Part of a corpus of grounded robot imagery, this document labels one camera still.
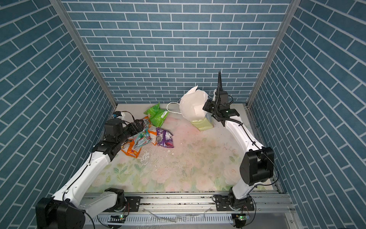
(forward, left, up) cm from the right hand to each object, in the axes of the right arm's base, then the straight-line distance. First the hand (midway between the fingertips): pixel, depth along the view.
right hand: (206, 103), depth 85 cm
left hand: (-15, +37, -4) cm, 40 cm away
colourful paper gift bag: (+12, +10, -15) cm, 22 cm away
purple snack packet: (-14, +27, -21) cm, 37 cm away
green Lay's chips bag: (+4, +34, -19) cm, 40 cm away
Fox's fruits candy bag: (-8, +36, -22) cm, 43 cm away
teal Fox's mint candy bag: (-16, +40, -19) cm, 47 cm away
